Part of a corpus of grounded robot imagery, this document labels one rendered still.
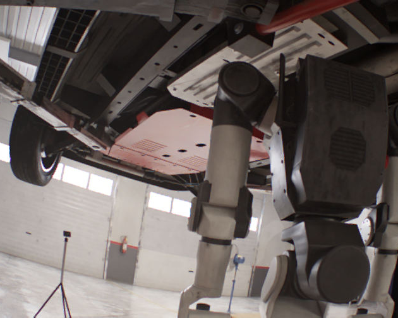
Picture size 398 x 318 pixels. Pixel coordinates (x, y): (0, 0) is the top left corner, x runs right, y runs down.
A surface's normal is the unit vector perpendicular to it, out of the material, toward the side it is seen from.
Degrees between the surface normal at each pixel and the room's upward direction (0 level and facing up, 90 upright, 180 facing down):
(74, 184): 90
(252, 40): 180
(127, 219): 90
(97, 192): 90
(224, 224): 82
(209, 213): 56
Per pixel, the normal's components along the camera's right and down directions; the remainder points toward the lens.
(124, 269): 0.54, -0.18
